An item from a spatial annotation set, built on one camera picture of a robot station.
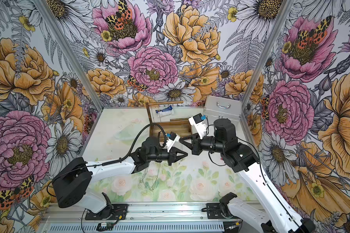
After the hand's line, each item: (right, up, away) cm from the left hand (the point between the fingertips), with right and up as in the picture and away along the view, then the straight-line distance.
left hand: (186, 158), depth 74 cm
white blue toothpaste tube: (-15, +26, +41) cm, 51 cm away
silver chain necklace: (-25, -16, +9) cm, 31 cm away
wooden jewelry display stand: (-3, +14, +37) cm, 40 cm away
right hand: (-3, +9, -13) cm, 16 cm away
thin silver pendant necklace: (-19, -19, +8) cm, 28 cm away
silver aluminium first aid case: (+22, +27, +27) cm, 44 cm away
